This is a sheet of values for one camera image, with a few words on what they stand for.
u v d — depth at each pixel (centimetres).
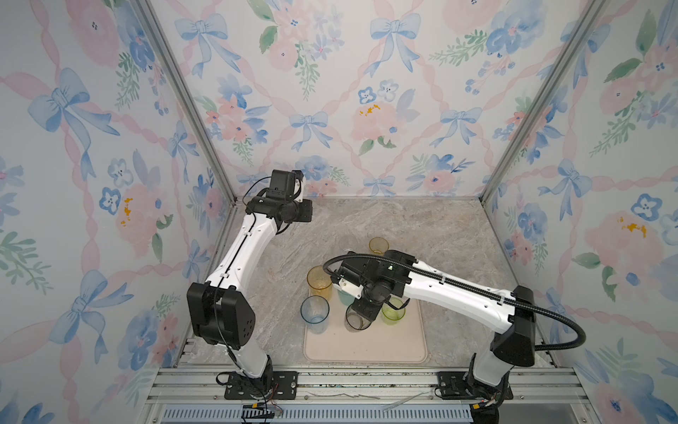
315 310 83
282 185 63
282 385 74
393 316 85
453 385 73
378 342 82
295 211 70
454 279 47
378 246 101
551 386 76
